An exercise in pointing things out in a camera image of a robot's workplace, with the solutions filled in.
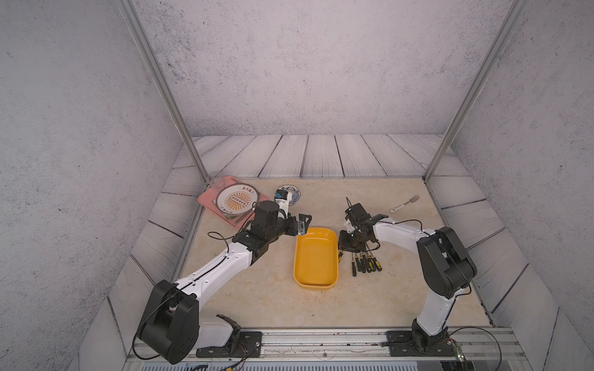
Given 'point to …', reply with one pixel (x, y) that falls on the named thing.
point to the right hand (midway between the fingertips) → (340, 247)
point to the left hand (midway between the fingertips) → (304, 216)
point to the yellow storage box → (316, 264)
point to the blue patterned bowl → (295, 193)
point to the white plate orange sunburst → (236, 199)
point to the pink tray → (209, 198)
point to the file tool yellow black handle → (353, 267)
